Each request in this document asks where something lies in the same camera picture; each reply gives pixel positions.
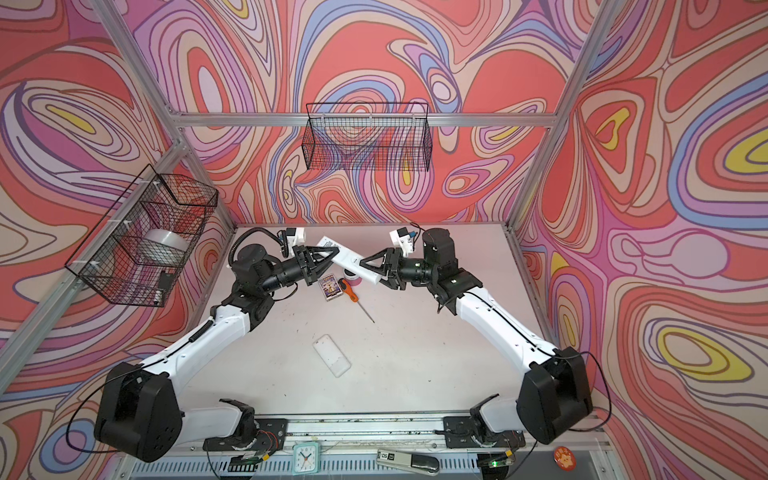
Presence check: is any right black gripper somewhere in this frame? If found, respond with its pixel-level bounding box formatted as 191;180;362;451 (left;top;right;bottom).
357;244;437;291

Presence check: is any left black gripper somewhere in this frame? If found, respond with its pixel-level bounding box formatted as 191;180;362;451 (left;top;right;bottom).
256;249;338;298

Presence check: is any white remote control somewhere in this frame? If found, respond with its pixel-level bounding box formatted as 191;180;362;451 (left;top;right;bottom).
317;236;363;279

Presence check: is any orange handled screwdriver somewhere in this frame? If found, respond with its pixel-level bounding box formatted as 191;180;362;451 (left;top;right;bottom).
338;278;375;323

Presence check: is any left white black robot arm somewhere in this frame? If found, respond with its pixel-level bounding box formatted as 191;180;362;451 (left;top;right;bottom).
93;227;339;462

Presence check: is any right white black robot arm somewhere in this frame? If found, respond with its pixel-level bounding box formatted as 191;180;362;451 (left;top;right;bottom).
357;228;594;445

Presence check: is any small colourful card box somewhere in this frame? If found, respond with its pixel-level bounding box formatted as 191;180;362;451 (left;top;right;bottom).
318;274;344;301

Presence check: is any white rectangular plastic tray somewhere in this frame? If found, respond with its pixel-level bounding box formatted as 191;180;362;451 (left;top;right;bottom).
313;335;352;378

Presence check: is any white roll in basket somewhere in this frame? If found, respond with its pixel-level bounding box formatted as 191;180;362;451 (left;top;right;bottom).
138;229;189;267

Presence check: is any small teal alarm clock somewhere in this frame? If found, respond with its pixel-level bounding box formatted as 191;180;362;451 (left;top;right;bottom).
292;442;322;475

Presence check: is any black silver stapler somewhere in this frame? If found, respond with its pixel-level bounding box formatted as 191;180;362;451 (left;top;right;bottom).
376;449;441;476

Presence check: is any red round sticker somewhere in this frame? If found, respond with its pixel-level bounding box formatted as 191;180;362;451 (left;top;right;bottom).
553;446;577;472

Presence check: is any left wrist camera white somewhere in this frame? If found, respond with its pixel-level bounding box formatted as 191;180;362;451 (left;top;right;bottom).
284;227;306;254

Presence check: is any black wire basket back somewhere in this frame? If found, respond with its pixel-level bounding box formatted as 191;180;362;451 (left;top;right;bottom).
301;101;433;173

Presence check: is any black wire basket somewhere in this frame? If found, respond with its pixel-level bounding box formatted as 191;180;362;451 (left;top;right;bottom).
65;166;218;308
301;101;433;173

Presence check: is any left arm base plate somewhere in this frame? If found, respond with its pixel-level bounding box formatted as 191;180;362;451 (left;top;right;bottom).
203;417;288;454

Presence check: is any black wire basket left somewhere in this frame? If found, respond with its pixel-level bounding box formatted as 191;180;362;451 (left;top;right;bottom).
65;166;218;308

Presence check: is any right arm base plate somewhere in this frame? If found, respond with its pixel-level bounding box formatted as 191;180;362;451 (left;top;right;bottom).
435;415;526;451

